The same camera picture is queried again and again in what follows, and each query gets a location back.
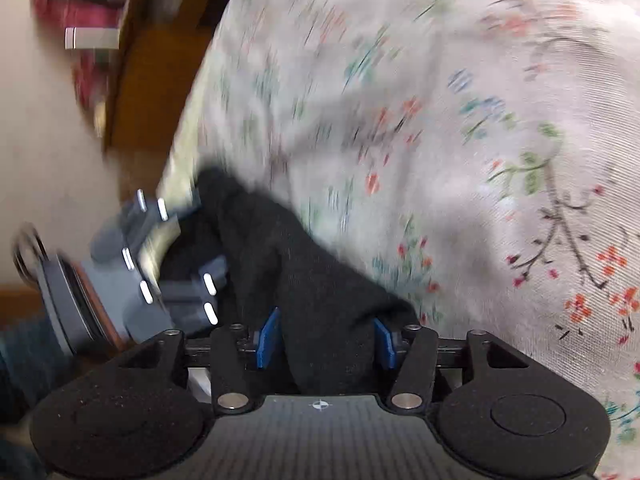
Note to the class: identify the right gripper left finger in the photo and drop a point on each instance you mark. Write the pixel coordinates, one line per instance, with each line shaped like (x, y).
(243, 363)

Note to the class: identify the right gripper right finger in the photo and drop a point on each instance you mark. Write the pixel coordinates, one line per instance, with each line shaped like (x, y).
(407, 360)

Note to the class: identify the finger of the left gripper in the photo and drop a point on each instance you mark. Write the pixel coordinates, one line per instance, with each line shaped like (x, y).
(121, 247)
(189, 306)

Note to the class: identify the black pants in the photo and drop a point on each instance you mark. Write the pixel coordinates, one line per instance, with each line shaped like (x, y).
(327, 309)

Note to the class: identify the silver cylindrical container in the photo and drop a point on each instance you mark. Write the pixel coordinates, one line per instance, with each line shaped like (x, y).
(91, 38)

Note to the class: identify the pink floral cloth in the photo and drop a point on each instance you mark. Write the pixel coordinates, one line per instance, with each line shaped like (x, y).
(75, 25)

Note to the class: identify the floral white bed sheet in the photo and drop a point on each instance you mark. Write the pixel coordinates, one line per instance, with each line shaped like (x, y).
(480, 158)

